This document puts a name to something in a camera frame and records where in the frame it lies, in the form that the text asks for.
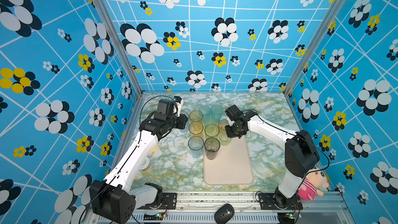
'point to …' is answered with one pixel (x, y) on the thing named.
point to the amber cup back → (196, 115)
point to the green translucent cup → (212, 130)
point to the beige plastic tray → (232, 165)
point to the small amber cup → (222, 124)
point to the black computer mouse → (224, 213)
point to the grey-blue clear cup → (195, 144)
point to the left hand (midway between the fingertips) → (185, 117)
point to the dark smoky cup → (212, 145)
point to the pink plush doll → (315, 181)
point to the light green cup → (224, 140)
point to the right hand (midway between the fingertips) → (230, 134)
